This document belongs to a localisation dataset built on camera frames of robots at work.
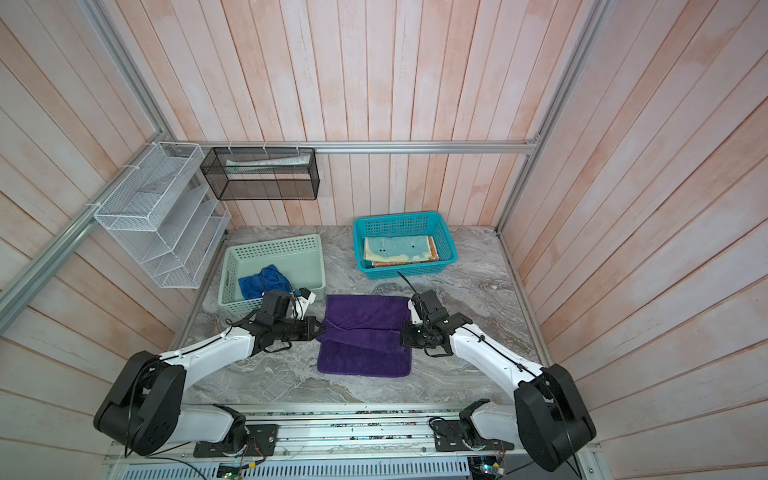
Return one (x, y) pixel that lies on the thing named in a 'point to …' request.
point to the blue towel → (268, 279)
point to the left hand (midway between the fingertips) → (325, 333)
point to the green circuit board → (492, 469)
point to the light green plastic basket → (300, 258)
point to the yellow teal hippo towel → (397, 248)
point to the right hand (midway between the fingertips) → (401, 336)
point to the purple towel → (363, 335)
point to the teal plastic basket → (426, 224)
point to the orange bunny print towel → (433, 256)
